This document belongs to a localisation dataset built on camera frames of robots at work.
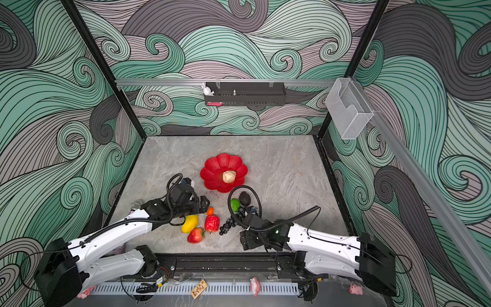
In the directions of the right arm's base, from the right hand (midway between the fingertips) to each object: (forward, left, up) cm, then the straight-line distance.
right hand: (247, 239), depth 77 cm
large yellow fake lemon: (+5, +24, +2) cm, 25 cm away
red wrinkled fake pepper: (+6, +15, +2) cm, 17 cm away
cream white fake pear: (+29, +9, +2) cm, 31 cm away
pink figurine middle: (-16, -3, +3) cm, 16 cm away
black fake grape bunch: (+7, +6, +1) cm, 9 cm away
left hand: (+13, +19, +6) cm, 24 cm away
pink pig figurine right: (-16, -39, -1) cm, 42 cm away
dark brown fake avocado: (+18, +1, +1) cm, 18 cm away
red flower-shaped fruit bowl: (+33, +19, -2) cm, 39 cm away
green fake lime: (+15, +6, 0) cm, 16 cm away
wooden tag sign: (-17, +18, -1) cm, 24 cm away
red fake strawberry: (+1, +22, +1) cm, 22 cm away
